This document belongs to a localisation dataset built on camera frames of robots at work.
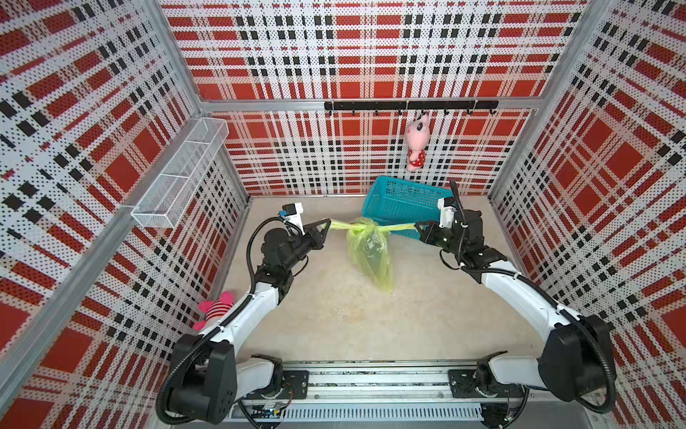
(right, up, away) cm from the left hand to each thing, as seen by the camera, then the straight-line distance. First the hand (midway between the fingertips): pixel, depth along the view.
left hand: (332, 219), depth 78 cm
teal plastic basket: (+26, +7, +41) cm, 49 cm away
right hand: (+27, -1, +4) cm, 28 cm away
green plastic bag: (+11, -8, +1) cm, 13 cm away
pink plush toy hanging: (+28, +29, +12) cm, 42 cm away
